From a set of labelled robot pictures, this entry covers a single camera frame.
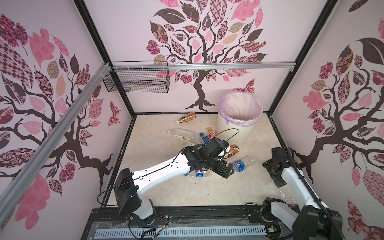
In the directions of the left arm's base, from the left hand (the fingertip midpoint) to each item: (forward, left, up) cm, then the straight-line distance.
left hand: (224, 170), depth 70 cm
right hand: (+6, -30, -13) cm, 33 cm away
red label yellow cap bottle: (+32, +3, -13) cm, 35 cm away
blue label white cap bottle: (+8, -12, -13) cm, 19 cm away
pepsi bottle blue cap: (+4, +13, -14) cm, 20 cm away
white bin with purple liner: (+45, -17, -5) cm, 49 cm away
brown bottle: (+49, +19, -15) cm, 55 cm away
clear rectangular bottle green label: (+34, +23, -16) cm, 45 cm away
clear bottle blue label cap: (+29, +7, -16) cm, 34 cm away
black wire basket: (+57, +50, +14) cm, 78 cm away
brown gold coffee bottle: (+18, -10, -14) cm, 25 cm away
